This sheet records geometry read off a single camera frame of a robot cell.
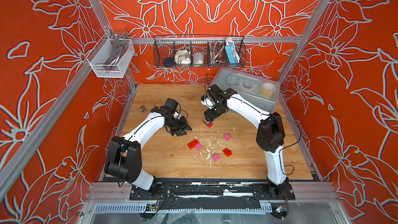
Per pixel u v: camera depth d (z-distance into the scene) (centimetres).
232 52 86
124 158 44
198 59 92
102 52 81
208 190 74
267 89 95
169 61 95
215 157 83
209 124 95
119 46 86
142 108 104
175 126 73
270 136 53
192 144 88
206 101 86
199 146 87
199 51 96
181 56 92
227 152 84
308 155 89
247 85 95
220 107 69
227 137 90
